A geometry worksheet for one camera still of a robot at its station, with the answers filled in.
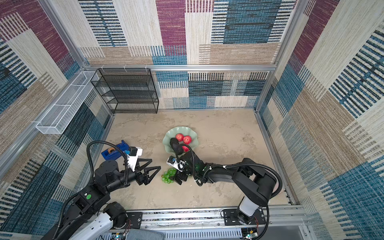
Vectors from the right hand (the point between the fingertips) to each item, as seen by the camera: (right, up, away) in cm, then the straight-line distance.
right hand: (175, 170), depth 85 cm
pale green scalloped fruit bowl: (-4, +19, +17) cm, 26 cm away
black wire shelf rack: (-38, +50, +26) cm, 68 cm away
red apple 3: (+5, +11, +8) cm, 14 cm away
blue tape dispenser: (-38, +8, +7) cm, 39 cm away
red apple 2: (+6, +16, +14) cm, 22 cm away
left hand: (-6, +9, -19) cm, 21 cm away
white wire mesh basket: (-53, +28, -15) cm, 62 cm away
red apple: (+2, +17, +14) cm, 22 cm away
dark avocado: (-1, +13, +7) cm, 15 cm away
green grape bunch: (-5, -3, -2) cm, 6 cm away
